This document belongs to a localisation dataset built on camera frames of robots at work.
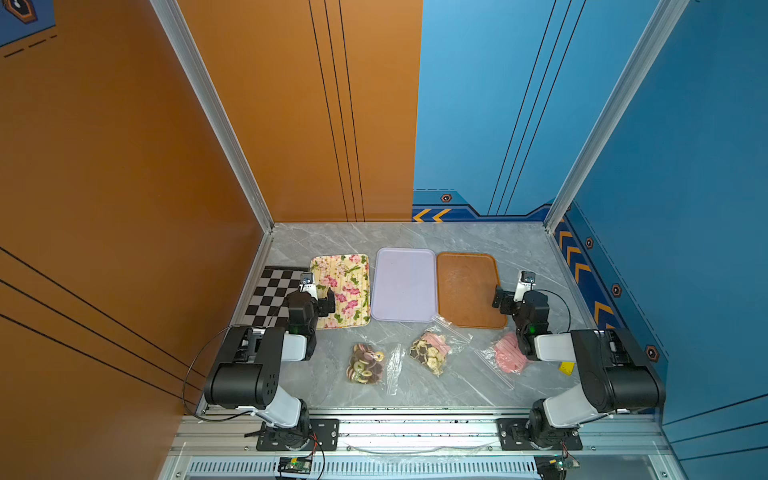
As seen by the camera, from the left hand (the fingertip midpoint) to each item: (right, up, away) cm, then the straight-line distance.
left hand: (316, 285), depth 95 cm
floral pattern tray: (+9, +2, +10) cm, 14 cm away
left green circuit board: (+1, -41, -23) cm, 47 cm away
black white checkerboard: (-15, -7, -1) cm, 17 cm away
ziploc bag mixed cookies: (+38, -16, -9) cm, 42 cm away
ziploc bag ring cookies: (+20, -21, -12) cm, 31 cm away
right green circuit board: (+63, -41, -24) cm, 79 cm away
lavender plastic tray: (+28, -1, +8) cm, 30 cm away
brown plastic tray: (+50, -1, +8) cm, 51 cm away
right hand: (+63, -1, -1) cm, 63 cm away
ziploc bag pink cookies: (+56, -19, -12) cm, 60 cm away
